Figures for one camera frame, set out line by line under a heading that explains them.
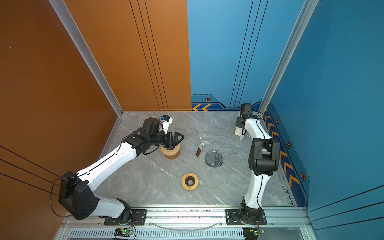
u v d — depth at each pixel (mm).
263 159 535
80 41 808
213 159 911
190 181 848
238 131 1060
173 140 705
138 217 736
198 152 912
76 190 404
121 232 711
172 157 940
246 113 773
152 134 623
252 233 702
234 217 725
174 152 870
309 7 697
